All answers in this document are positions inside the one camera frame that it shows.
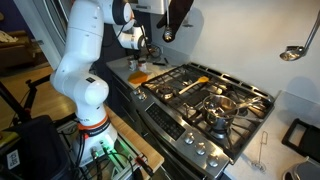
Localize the dark brown oven mitt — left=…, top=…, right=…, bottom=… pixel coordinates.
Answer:
left=156, top=0, right=195, bottom=34

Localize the dark cabinet with steel handles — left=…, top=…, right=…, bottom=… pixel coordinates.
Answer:
left=106, top=64, right=136, bottom=118

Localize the black box with QR label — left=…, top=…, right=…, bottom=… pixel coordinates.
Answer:
left=0, top=114, right=73, bottom=180

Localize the stainless refrigerator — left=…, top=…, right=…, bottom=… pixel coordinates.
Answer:
left=13, top=0, right=73, bottom=71

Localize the hanging steel ladle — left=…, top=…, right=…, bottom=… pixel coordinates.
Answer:
left=279, top=8, right=320, bottom=62

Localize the small hanging steel spoon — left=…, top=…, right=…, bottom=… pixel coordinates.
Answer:
left=162, top=0, right=174, bottom=43

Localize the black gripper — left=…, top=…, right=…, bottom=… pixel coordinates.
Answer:
left=146, top=43, right=163, bottom=60

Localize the wooden spatula with orange head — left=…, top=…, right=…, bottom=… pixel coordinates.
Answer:
left=178, top=75, right=210, bottom=96

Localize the stainless gas stove range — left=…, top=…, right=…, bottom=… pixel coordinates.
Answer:
left=129, top=62, right=276, bottom=180

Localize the black rectangular tray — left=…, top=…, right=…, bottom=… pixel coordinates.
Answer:
left=281, top=118, right=320, bottom=163

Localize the wooden robot mounting board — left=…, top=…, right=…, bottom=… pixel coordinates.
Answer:
left=106, top=106, right=165, bottom=172

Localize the red black cable plug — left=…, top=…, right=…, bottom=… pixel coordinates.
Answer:
left=134, top=155, right=155, bottom=178

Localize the steel saucepan with long handle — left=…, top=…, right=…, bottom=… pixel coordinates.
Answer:
left=202, top=94, right=264, bottom=131

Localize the thin wire whisk tool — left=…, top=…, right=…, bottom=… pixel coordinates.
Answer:
left=252, top=130, right=269, bottom=173

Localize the stainless range hood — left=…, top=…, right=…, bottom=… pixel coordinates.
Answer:
left=128, top=0, right=168, bottom=15

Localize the brown sofa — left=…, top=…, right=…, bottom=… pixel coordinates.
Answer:
left=0, top=29, right=41, bottom=69

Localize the black camera tripod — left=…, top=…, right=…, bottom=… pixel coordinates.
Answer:
left=0, top=78, right=52, bottom=125

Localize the round steel kitchen scale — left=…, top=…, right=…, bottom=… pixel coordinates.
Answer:
left=282, top=156, right=320, bottom=180

